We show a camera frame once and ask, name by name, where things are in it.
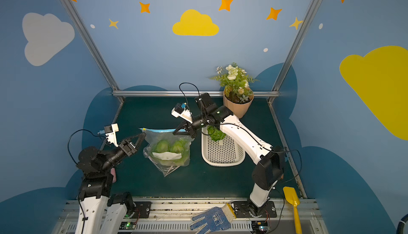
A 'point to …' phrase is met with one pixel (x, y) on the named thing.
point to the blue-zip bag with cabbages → (167, 150)
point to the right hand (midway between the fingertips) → (178, 131)
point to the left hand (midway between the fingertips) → (146, 136)
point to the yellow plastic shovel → (291, 197)
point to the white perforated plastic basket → (222, 152)
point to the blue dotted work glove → (217, 219)
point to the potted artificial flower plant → (238, 95)
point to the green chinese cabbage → (215, 134)
